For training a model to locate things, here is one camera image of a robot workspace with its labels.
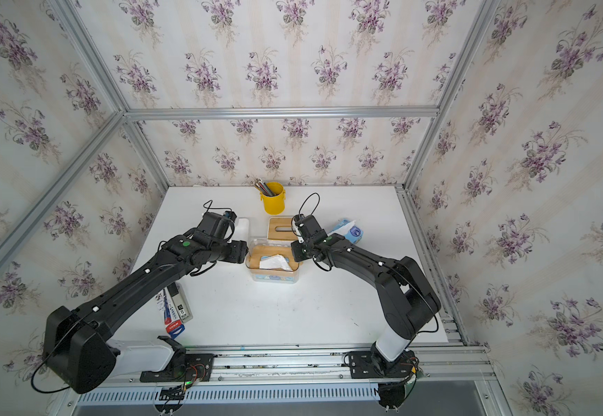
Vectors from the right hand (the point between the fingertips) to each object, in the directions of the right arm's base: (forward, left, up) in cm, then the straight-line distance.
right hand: (299, 249), depth 90 cm
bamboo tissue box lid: (-1, +15, 0) cm, 15 cm away
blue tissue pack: (+9, -19, -2) cm, 21 cm away
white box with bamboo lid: (+10, +8, -4) cm, 14 cm away
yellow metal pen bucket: (+24, +12, -4) cm, 27 cm away
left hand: (-5, +18, +7) cm, 20 cm away
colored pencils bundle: (+24, +15, +8) cm, 29 cm away
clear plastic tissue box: (+2, +14, +1) cm, 14 cm away
